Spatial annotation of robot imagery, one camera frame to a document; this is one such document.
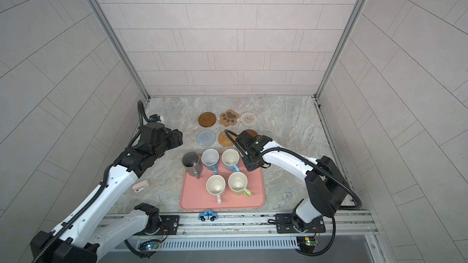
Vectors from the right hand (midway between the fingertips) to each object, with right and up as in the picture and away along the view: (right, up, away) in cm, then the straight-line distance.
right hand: (251, 165), depth 84 cm
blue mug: (-19, +4, 0) cm, 19 cm away
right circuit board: (+20, -25, -16) cm, 36 cm away
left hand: (-30, +17, -6) cm, 35 cm away
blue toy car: (-18, -16, -11) cm, 26 cm away
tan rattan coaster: (-14, +10, +13) cm, 21 cm away
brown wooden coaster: (-25, +20, +21) cm, 39 cm away
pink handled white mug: (-16, -7, -3) cm, 18 cm away
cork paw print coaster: (-12, +21, +22) cm, 33 cm away
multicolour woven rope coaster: (-1, +20, +22) cm, 30 cm away
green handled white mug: (-6, -7, -3) cm, 10 cm away
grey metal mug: (-28, +2, 0) cm, 28 cm away
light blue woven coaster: (-24, +11, +13) cm, 29 cm away
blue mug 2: (-10, +2, +4) cm, 11 cm away
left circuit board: (-36, -23, -19) cm, 47 cm away
